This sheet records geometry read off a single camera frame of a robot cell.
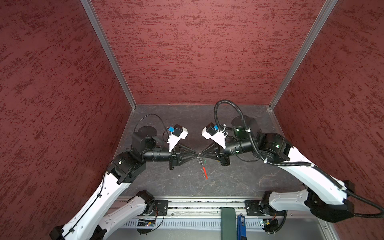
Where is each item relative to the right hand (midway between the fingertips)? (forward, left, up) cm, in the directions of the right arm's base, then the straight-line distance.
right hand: (203, 158), depth 54 cm
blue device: (-19, -18, -34) cm, 43 cm away
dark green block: (-18, -12, -35) cm, 41 cm away
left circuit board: (-16, +30, -38) cm, 51 cm away
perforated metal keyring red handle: (+8, -2, -35) cm, 36 cm away
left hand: (+1, +4, -1) cm, 4 cm away
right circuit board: (-19, -33, -37) cm, 53 cm away
